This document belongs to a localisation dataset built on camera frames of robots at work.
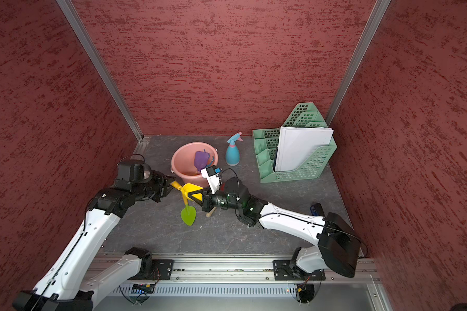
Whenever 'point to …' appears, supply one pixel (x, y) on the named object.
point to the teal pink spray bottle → (232, 153)
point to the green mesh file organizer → (266, 143)
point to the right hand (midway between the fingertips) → (190, 198)
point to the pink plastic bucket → (183, 162)
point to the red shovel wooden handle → (209, 214)
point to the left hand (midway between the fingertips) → (177, 182)
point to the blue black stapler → (316, 210)
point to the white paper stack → (293, 142)
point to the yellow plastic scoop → (186, 188)
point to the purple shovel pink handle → (201, 159)
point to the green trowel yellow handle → (188, 214)
